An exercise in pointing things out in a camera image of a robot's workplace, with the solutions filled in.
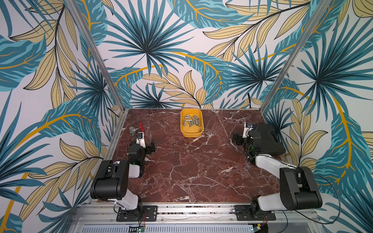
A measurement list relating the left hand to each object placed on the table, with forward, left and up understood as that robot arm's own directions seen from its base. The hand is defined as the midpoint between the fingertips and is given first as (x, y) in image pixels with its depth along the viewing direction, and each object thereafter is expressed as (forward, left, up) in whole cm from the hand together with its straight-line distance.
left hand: (146, 140), depth 93 cm
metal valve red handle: (+13, +7, -3) cm, 15 cm away
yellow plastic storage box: (+20, -30, -6) cm, 36 cm away
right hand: (+5, -61, +6) cm, 61 cm away
